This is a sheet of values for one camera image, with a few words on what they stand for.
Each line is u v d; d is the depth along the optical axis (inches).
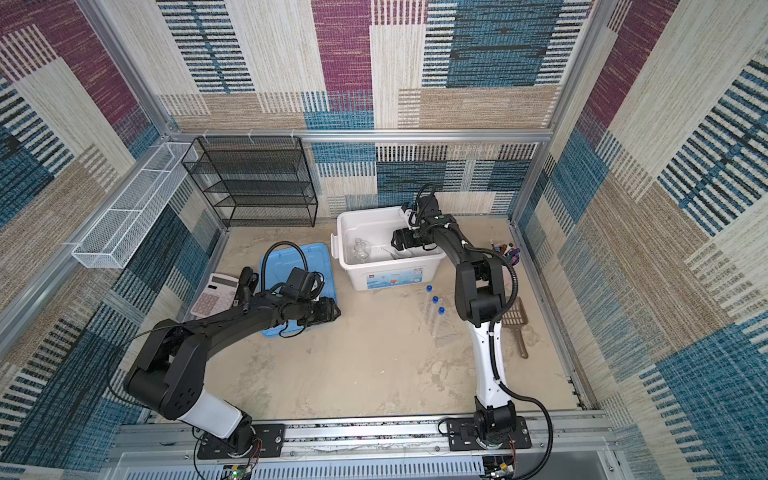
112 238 28.2
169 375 17.5
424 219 32.8
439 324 33.4
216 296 38.3
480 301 24.5
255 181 43.4
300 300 28.6
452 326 35.8
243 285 39.1
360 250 41.4
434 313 34.2
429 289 32.7
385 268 35.2
